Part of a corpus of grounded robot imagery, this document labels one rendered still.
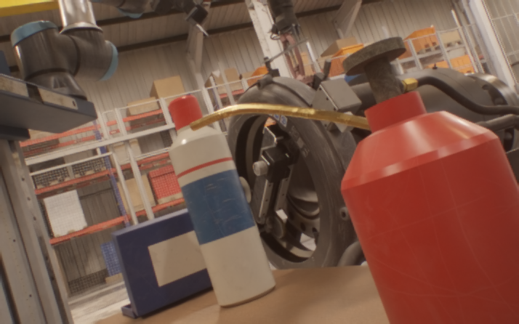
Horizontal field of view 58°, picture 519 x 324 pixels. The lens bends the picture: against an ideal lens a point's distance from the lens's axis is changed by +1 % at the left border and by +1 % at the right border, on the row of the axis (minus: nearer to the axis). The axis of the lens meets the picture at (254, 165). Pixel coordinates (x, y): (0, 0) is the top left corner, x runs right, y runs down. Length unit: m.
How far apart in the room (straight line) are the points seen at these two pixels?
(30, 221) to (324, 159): 0.89
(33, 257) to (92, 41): 0.76
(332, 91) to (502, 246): 1.12
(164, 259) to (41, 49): 1.12
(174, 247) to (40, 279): 0.92
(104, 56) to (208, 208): 1.34
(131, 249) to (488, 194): 0.48
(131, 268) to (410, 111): 0.47
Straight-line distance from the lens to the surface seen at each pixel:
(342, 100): 1.30
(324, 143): 1.35
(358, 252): 0.78
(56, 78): 1.61
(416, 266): 0.22
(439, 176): 0.21
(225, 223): 0.48
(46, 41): 1.67
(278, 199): 1.73
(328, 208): 1.38
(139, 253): 0.63
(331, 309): 0.36
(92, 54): 1.75
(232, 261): 0.48
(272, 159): 1.44
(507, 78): 13.70
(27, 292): 1.53
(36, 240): 1.54
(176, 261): 0.64
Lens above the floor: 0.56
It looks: 5 degrees up
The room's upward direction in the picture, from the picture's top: 19 degrees counter-clockwise
